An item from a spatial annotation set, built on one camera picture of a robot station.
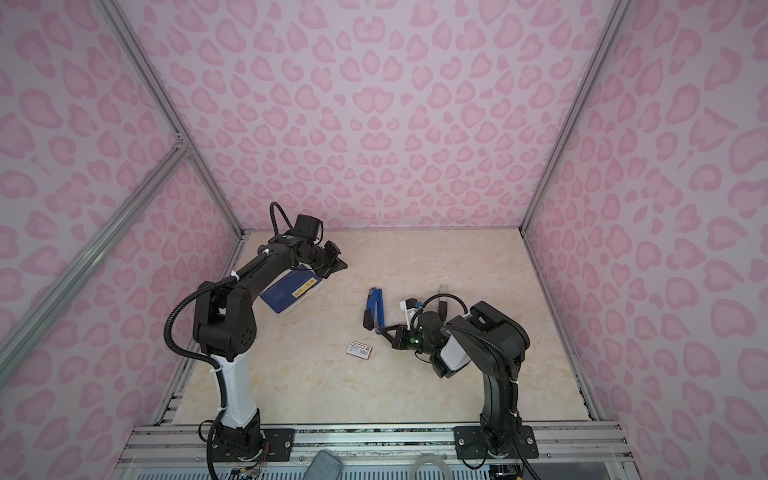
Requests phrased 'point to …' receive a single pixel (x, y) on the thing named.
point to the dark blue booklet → (291, 289)
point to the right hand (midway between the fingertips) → (384, 333)
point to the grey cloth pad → (324, 467)
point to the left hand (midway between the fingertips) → (352, 257)
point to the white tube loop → (430, 458)
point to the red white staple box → (359, 350)
